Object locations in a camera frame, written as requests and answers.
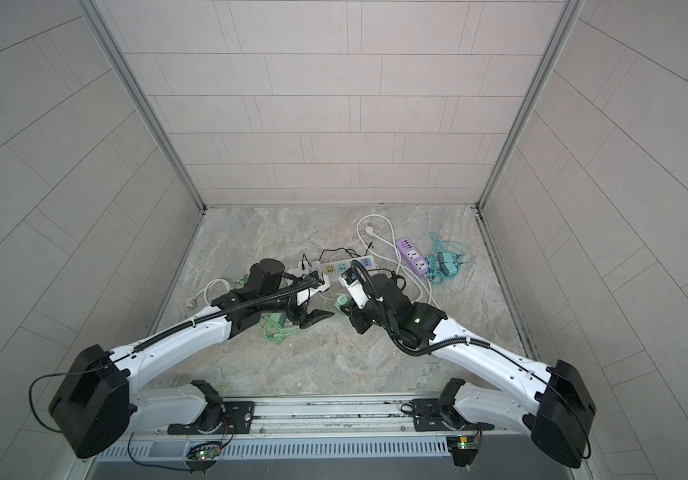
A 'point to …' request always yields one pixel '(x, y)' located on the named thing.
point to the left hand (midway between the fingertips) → (335, 298)
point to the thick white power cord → (190, 302)
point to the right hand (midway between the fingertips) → (345, 308)
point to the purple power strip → (413, 257)
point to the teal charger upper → (445, 257)
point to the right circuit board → (467, 442)
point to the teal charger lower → (450, 269)
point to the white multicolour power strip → (333, 266)
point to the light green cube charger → (341, 300)
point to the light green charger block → (278, 317)
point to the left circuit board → (203, 453)
